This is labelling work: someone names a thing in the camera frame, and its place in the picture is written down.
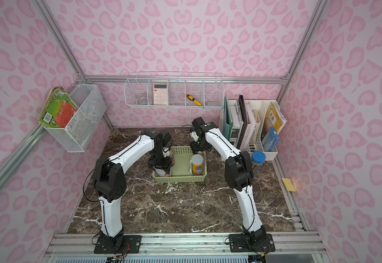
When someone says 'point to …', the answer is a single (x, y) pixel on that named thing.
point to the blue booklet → (271, 139)
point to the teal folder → (227, 124)
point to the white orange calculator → (160, 93)
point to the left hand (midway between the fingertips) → (163, 168)
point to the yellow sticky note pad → (289, 184)
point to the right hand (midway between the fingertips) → (198, 149)
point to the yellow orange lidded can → (197, 165)
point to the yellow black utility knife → (195, 101)
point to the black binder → (244, 119)
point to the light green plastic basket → (181, 171)
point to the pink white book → (252, 124)
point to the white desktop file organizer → (259, 107)
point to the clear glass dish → (142, 101)
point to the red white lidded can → (160, 172)
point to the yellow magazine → (277, 119)
